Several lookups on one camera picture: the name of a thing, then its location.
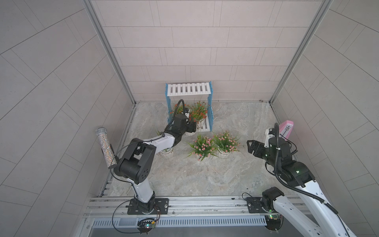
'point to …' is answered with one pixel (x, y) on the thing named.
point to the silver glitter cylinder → (109, 157)
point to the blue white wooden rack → (192, 89)
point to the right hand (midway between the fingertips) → (251, 143)
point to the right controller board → (274, 222)
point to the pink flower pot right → (225, 142)
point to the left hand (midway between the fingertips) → (193, 119)
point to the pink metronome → (284, 129)
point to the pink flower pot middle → (203, 147)
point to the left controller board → (145, 225)
